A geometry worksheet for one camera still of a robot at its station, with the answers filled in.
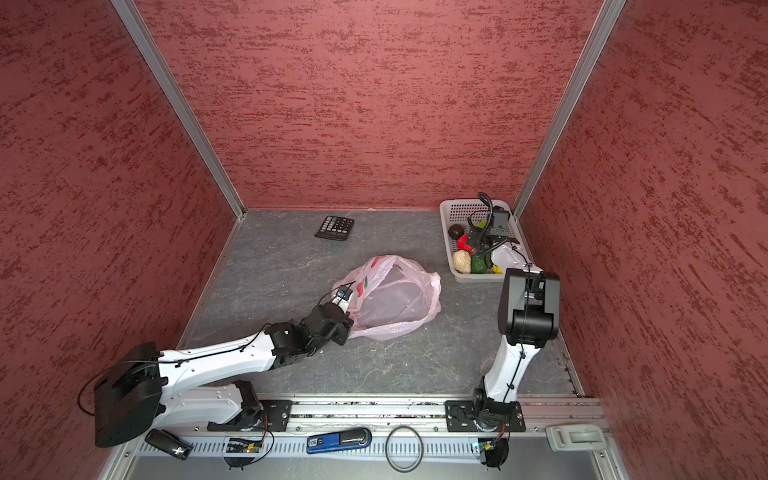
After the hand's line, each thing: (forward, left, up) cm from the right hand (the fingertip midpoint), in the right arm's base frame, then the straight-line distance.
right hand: (477, 239), depth 100 cm
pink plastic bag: (-16, +30, -8) cm, 35 cm away
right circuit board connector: (-58, +6, -10) cm, 59 cm away
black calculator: (+13, +51, -7) cm, 54 cm away
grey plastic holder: (-56, -14, -8) cm, 58 cm away
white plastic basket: (+17, +3, -3) cm, 18 cm away
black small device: (-54, +83, -6) cm, 100 cm away
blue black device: (-55, +44, -5) cm, 70 cm away
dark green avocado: (-7, 0, -4) cm, 8 cm away
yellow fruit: (-8, -6, -6) cm, 12 cm away
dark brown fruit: (+8, +5, -5) cm, 11 cm away
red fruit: (+3, +4, -5) cm, 7 cm away
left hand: (-27, +43, -2) cm, 51 cm away
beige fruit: (-6, +6, -4) cm, 9 cm away
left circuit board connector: (-55, +69, -12) cm, 89 cm away
